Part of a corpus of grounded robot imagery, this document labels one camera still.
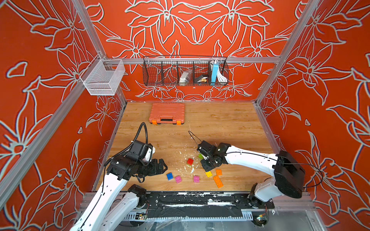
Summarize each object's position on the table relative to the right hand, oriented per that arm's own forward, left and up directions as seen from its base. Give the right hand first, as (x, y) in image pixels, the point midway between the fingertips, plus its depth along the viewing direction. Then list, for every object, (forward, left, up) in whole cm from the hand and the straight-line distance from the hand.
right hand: (202, 167), depth 80 cm
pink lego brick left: (-6, +14, -3) cm, 16 cm away
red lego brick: (+3, +7, -1) cm, 8 cm away
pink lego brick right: (-6, +4, -3) cm, 7 cm away
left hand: (-5, +22, +11) cm, 25 cm away
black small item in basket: (+46, +3, +28) cm, 54 cm away
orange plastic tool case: (+41, +25, +1) cm, 47 cm away
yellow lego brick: (-2, -4, -4) cm, 6 cm away
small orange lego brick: (-1, -10, -4) cm, 11 cm away
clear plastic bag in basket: (+49, +11, +27) cm, 57 cm away
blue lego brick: (-5, +19, -2) cm, 19 cm away
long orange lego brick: (-6, -9, -4) cm, 12 cm away
